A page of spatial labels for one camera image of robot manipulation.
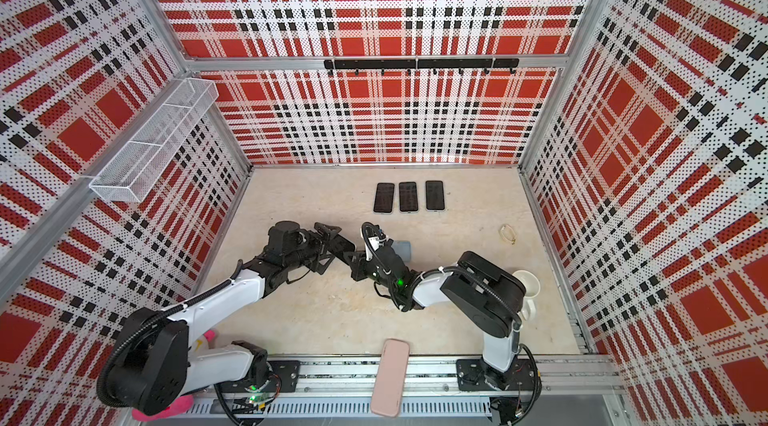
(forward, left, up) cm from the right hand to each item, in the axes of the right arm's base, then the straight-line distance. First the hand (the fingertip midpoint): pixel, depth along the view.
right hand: (346, 256), depth 85 cm
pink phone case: (-32, -13, -10) cm, 36 cm away
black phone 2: (+32, -19, -13) cm, 39 cm away
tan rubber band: (+14, -52, -10) cm, 55 cm away
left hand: (+3, +2, +2) cm, 4 cm away
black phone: (+30, -9, -11) cm, 33 cm away
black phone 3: (+30, -28, -10) cm, 43 cm away
